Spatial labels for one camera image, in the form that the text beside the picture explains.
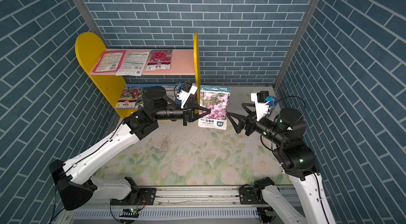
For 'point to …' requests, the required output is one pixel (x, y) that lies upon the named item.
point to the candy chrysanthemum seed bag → (128, 98)
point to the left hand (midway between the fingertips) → (212, 115)
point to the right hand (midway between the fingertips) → (237, 110)
